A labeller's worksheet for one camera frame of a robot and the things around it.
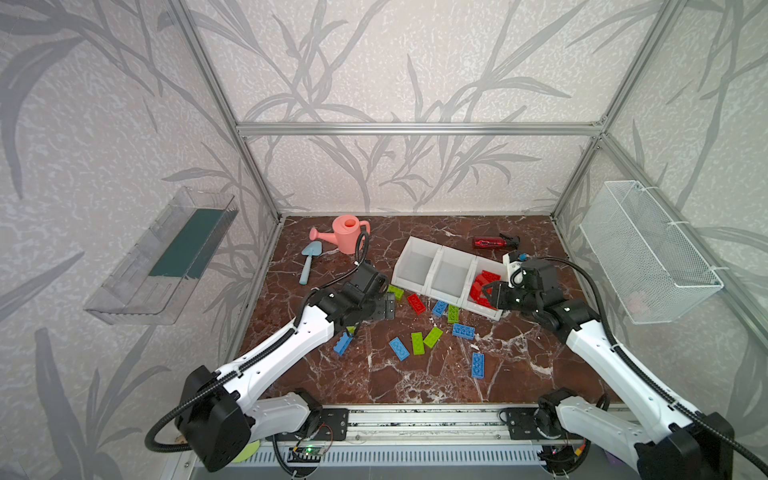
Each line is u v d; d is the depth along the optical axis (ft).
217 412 1.24
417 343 2.85
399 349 2.84
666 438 1.25
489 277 3.25
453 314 3.03
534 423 2.40
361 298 1.94
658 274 2.03
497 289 2.27
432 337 2.91
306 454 2.34
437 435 2.39
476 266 3.16
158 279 2.18
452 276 3.34
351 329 2.92
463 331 2.91
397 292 3.16
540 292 1.93
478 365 2.68
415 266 3.44
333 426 2.41
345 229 3.34
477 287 3.02
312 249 3.55
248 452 2.30
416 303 3.07
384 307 2.32
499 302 2.27
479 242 3.54
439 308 3.06
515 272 2.26
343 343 2.79
